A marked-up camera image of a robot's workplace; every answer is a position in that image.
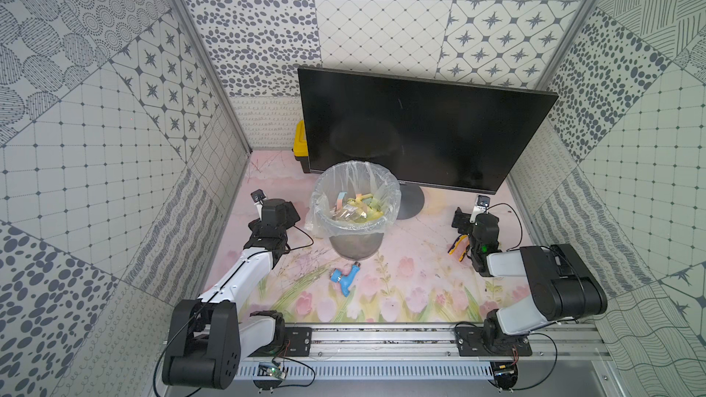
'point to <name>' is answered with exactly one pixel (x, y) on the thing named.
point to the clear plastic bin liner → (355, 178)
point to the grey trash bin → (358, 245)
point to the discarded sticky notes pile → (362, 209)
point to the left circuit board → (271, 369)
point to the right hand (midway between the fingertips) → (472, 213)
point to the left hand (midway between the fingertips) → (271, 208)
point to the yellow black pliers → (460, 246)
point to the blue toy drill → (345, 281)
